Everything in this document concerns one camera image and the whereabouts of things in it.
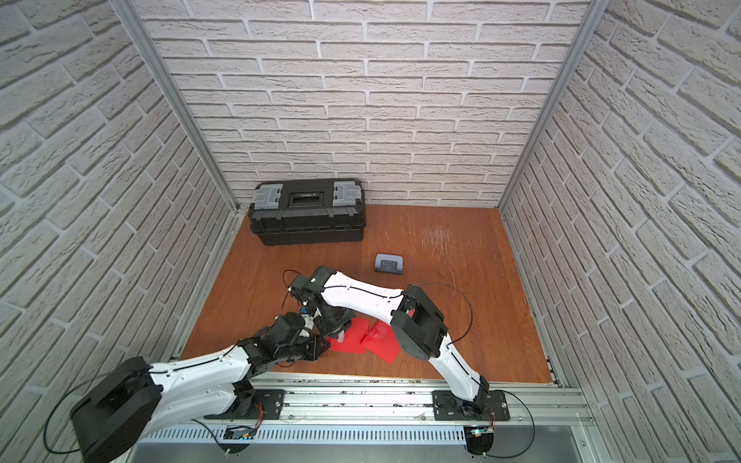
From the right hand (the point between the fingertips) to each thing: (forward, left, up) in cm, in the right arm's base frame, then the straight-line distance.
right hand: (343, 330), depth 82 cm
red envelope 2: (-1, -11, -7) cm, 13 cm away
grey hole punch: (+24, -16, -3) cm, 29 cm away
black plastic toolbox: (+37, +11, +13) cm, 40 cm away
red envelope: (-1, -2, -5) cm, 6 cm away
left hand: (-2, +3, -4) cm, 6 cm away
